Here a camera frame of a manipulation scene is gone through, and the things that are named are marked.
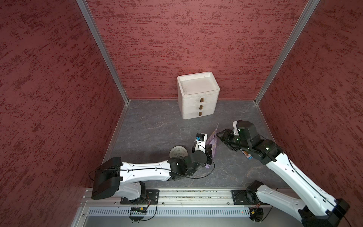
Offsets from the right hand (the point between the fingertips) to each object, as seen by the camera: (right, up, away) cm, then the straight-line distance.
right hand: (217, 139), depth 72 cm
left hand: (-3, -4, -1) cm, 5 cm away
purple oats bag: (-2, -1, -1) cm, 3 cm away
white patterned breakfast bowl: (-21, -11, +16) cm, 29 cm away
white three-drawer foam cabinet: (-8, +27, +20) cm, 34 cm away
